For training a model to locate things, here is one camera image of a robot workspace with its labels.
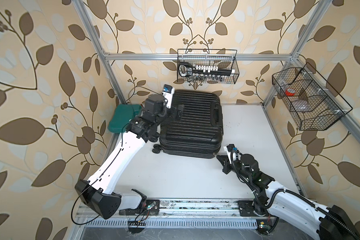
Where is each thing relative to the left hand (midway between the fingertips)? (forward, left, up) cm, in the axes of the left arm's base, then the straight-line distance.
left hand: (172, 101), depth 70 cm
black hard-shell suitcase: (-8, -14, -16) cm, 22 cm away
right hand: (-15, -24, -28) cm, 40 cm away
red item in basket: (+13, -63, -4) cm, 65 cm away
